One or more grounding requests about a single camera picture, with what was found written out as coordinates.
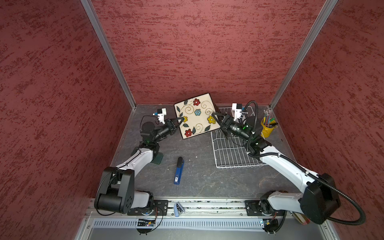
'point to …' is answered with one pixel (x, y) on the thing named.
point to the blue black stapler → (180, 162)
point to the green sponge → (158, 159)
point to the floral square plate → (197, 113)
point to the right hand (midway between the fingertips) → (211, 119)
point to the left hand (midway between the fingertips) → (184, 121)
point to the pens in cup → (267, 120)
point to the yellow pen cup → (266, 131)
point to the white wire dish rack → (232, 152)
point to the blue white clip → (178, 209)
